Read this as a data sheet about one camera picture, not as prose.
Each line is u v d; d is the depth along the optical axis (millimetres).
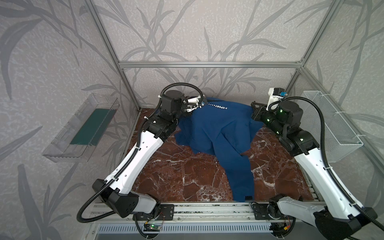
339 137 593
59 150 579
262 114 569
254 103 649
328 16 739
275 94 549
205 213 753
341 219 369
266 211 726
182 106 524
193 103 550
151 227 707
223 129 697
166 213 729
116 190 381
